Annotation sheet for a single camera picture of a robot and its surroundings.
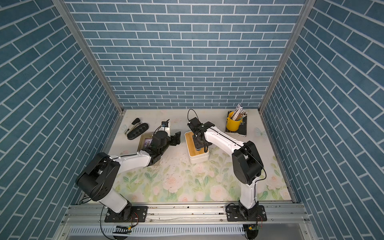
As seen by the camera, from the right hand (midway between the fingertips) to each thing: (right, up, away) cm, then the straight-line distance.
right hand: (203, 144), depth 91 cm
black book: (+28, +7, +15) cm, 33 cm away
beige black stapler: (-49, +11, +14) cm, 53 cm away
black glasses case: (-45, +7, +13) cm, 48 cm away
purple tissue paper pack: (-35, +1, +3) cm, 35 cm away
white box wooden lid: (-6, -4, -6) cm, 9 cm away
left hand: (-15, +7, -1) cm, 16 cm away
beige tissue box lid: (-37, +4, +2) cm, 38 cm away
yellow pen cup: (+21, +11, +9) cm, 25 cm away
